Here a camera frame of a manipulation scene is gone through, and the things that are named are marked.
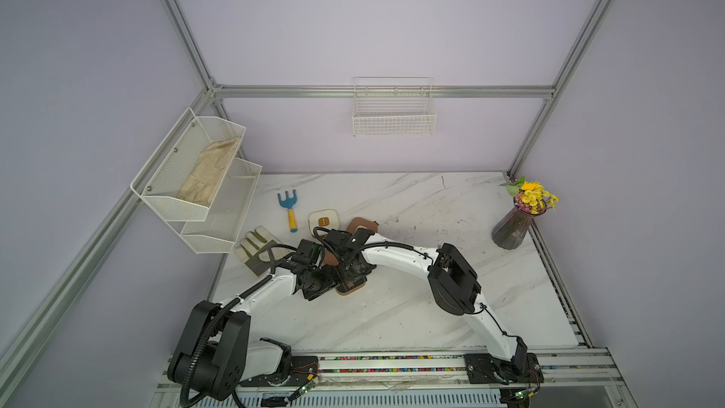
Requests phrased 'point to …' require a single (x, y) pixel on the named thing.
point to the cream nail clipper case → (328, 218)
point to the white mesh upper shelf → (182, 178)
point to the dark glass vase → (511, 230)
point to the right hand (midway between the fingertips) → (349, 279)
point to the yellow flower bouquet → (531, 195)
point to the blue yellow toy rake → (289, 203)
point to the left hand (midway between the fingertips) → (334, 288)
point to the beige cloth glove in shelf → (206, 178)
